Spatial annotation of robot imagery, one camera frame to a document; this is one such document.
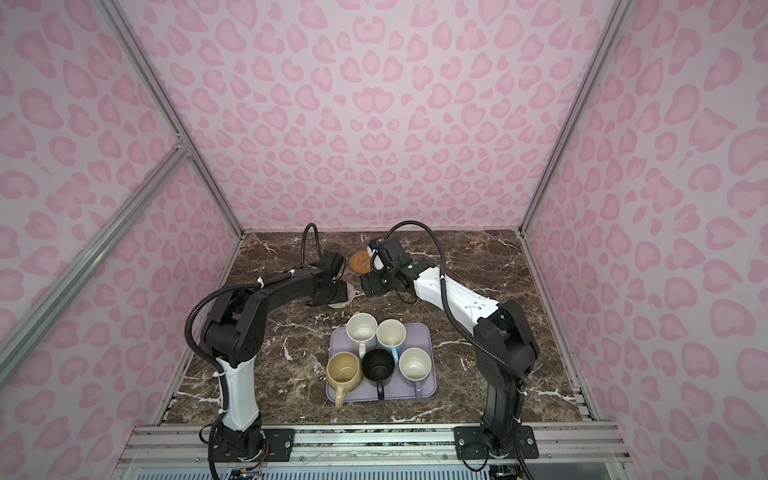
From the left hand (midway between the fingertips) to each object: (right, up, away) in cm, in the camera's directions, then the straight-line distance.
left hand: (340, 292), depth 100 cm
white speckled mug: (+8, -10, -9) cm, 16 cm away
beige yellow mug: (+4, -21, -16) cm, 27 cm away
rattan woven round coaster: (+6, +10, +10) cm, 15 cm away
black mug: (+14, -19, -16) cm, 28 cm away
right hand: (+13, +6, -13) cm, 19 cm away
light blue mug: (+17, -11, -12) cm, 24 cm away
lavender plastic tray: (+25, -12, -9) cm, 30 cm away
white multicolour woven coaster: (+4, -2, -4) cm, 6 cm away
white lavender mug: (+24, -18, -16) cm, 34 cm away
